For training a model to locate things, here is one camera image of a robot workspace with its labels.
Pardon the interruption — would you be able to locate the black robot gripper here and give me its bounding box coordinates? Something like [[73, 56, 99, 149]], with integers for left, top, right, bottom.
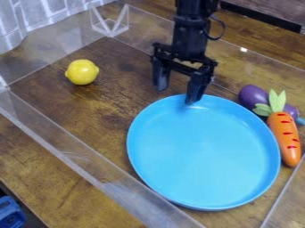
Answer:
[[151, 16, 217, 105]]

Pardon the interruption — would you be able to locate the blue round plastic tray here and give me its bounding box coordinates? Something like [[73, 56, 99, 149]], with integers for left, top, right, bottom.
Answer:
[[126, 95, 281, 211]]

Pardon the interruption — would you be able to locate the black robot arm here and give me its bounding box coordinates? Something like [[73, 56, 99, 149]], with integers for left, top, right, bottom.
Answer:
[[151, 0, 220, 105]]

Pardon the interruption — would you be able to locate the purple toy eggplant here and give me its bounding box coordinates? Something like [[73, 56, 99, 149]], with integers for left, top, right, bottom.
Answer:
[[238, 85, 305, 126]]

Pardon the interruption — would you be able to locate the yellow toy lemon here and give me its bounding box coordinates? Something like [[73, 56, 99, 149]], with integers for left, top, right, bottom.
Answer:
[[64, 59, 99, 86]]

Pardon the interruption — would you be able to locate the orange toy carrot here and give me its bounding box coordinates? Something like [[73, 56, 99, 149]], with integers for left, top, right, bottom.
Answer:
[[253, 90, 301, 167]]

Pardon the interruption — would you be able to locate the white patterned curtain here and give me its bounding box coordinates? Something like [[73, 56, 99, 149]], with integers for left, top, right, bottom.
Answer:
[[0, 0, 114, 54]]

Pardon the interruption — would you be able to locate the blue plastic object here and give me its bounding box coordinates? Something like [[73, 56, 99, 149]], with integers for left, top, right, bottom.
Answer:
[[0, 196, 27, 228]]

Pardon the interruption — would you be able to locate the clear acrylic enclosure wall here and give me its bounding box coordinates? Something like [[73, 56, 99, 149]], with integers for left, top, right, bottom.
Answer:
[[0, 0, 305, 228]]

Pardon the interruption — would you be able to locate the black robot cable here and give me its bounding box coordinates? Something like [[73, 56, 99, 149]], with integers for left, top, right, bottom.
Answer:
[[202, 13, 226, 41]]

